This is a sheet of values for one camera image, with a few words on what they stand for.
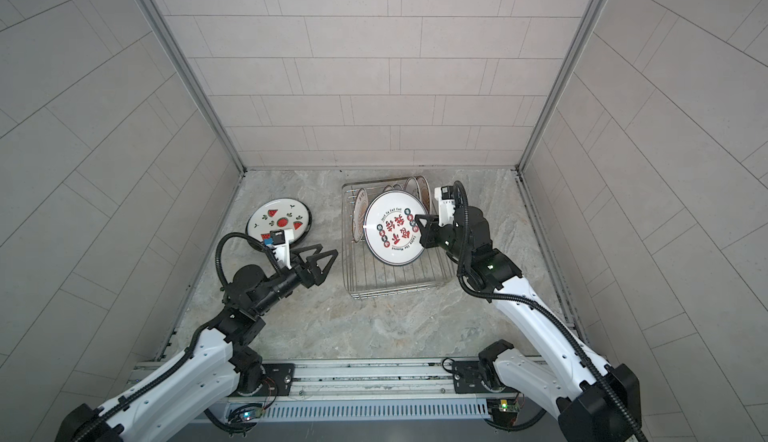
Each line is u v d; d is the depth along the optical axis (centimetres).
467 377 72
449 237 62
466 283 55
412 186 94
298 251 73
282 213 102
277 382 71
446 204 64
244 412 69
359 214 97
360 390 71
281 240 64
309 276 64
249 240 62
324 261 66
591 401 37
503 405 69
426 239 67
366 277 87
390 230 76
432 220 67
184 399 51
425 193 85
